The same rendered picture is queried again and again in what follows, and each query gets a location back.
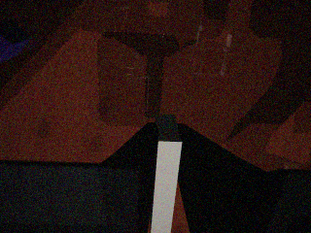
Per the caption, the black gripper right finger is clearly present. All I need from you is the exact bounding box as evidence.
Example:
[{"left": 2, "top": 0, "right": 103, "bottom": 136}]
[{"left": 177, "top": 123, "right": 311, "bottom": 233}]

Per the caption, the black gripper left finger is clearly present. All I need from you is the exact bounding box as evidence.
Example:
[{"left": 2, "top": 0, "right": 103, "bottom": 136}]
[{"left": 0, "top": 122, "right": 158, "bottom": 233}]

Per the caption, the grey rectangular block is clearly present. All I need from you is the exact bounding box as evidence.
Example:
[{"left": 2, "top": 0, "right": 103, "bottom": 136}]
[{"left": 150, "top": 114, "right": 182, "bottom": 233}]

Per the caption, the purple block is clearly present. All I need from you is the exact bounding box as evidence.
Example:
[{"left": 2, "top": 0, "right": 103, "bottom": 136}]
[{"left": 0, "top": 18, "right": 31, "bottom": 62}]

